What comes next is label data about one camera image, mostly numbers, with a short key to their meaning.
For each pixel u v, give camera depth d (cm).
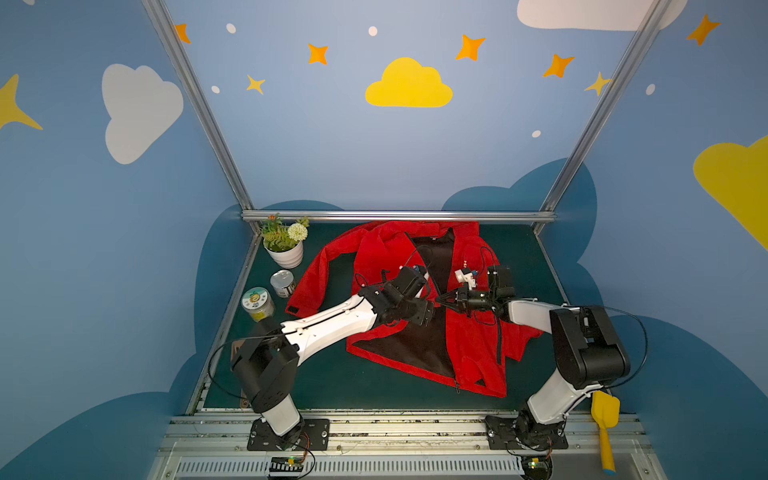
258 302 89
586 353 48
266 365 43
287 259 103
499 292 77
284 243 99
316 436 74
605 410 79
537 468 73
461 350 86
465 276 90
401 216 122
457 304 82
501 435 74
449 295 88
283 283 98
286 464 73
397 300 63
